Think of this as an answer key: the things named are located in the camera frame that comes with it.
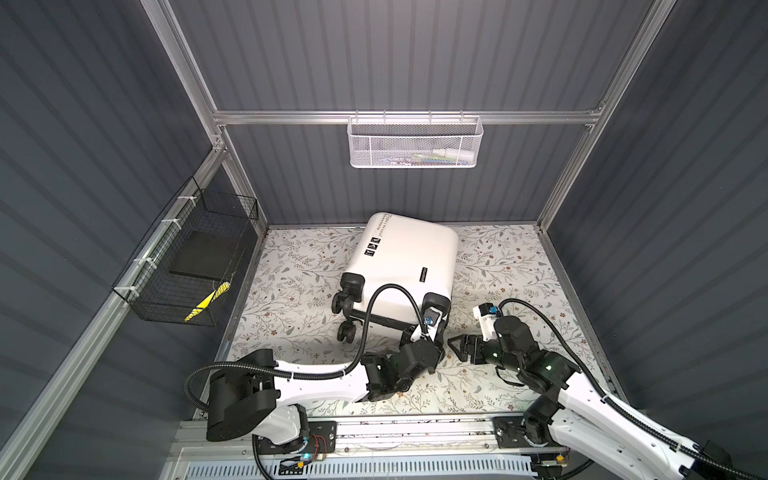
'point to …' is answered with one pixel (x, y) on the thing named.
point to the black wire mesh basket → (152, 292)
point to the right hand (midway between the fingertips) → (461, 344)
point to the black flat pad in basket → (208, 253)
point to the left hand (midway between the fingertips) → (437, 329)
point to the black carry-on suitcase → (396, 250)
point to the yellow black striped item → (214, 295)
